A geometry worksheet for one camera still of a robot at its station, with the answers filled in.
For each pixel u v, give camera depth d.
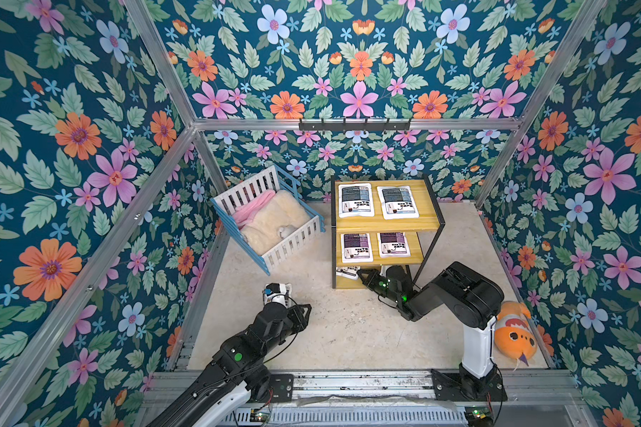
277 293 0.69
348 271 0.95
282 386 0.74
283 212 1.07
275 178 1.08
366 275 0.90
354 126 0.93
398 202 0.72
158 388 0.75
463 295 0.53
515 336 0.75
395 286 0.76
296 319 0.72
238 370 0.52
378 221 0.70
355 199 0.72
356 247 0.83
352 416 0.70
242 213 1.02
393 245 0.84
